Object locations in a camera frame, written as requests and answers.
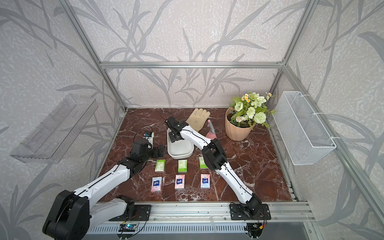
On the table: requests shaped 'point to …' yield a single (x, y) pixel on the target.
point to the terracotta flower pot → (235, 133)
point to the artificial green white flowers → (251, 109)
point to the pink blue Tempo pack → (156, 184)
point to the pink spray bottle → (211, 134)
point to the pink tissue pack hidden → (205, 181)
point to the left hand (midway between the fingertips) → (158, 145)
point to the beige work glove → (197, 119)
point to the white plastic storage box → (180, 149)
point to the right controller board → (254, 228)
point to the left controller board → (127, 228)
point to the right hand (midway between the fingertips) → (175, 135)
